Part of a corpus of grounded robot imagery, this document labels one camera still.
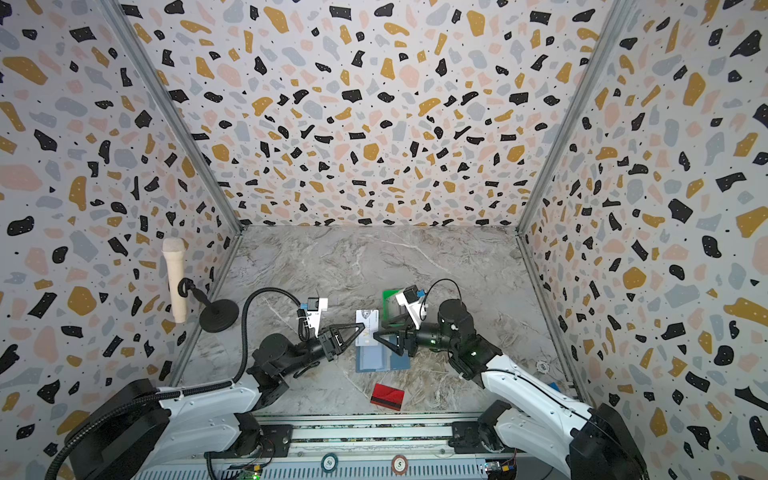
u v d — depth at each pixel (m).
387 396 0.83
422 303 0.65
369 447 0.73
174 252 0.74
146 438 0.41
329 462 0.71
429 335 0.66
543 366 0.87
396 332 0.64
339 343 0.67
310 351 0.66
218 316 0.95
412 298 0.65
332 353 0.65
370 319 0.72
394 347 0.66
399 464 0.71
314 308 0.68
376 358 0.86
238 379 0.57
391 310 0.94
